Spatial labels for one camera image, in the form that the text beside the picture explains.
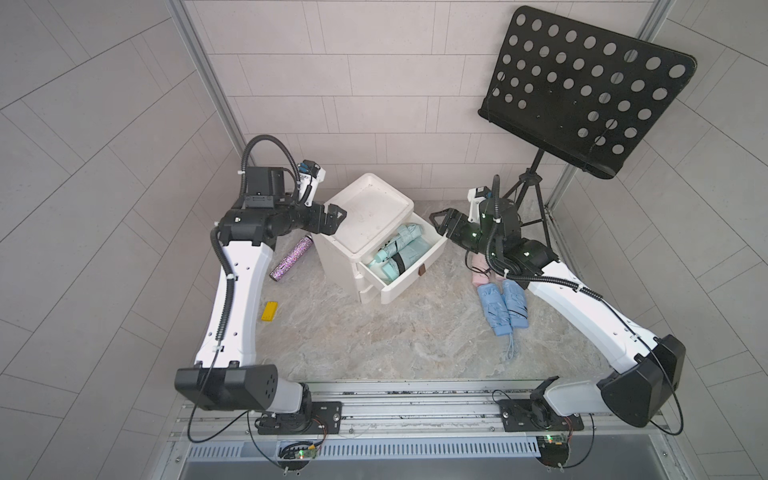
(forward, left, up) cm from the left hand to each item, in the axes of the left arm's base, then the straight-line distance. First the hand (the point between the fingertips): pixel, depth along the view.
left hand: (333, 204), depth 71 cm
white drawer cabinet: (+9, -10, -11) cm, 17 cm away
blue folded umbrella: (-12, -45, -30) cm, 55 cm away
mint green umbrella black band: (-6, -16, -16) cm, 23 cm away
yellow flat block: (-12, +22, -34) cm, 42 cm away
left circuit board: (-46, +6, -33) cm, 57 cm away
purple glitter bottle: (+7, +20, -32) cm, 39 cm away
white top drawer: (-7, -22, -14) cm, 27 cm away
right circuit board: (-45, -52, -34) cm, 77 cm away
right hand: (-2, -25, -4) cm, 25 cm away
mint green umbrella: (0, -18, -15) cm, 24 cm away
